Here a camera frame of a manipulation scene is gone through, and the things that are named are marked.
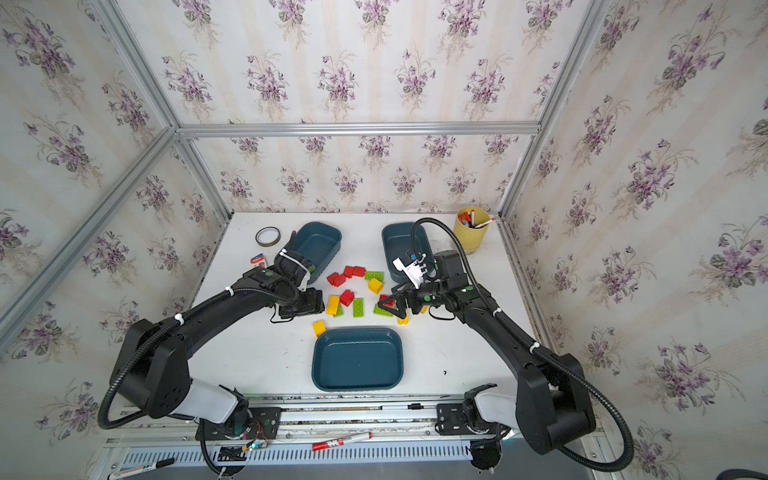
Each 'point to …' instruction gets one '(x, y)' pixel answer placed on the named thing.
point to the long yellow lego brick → (332, 304)
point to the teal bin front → (357, 359)
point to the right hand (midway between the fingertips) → (386, 299)
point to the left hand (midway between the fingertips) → (315, 306)
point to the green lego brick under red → (379, 311)
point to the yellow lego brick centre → (376, 286)
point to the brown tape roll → (268, 236)
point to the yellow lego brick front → (404, 321)
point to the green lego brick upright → (358, 307)
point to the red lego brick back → (350, 271)
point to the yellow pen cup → (471, 225)
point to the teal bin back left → (316, 244)
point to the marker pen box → (258, 259)
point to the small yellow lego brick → (319, 328)
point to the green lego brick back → (369, 276)
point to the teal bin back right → (400, 238)
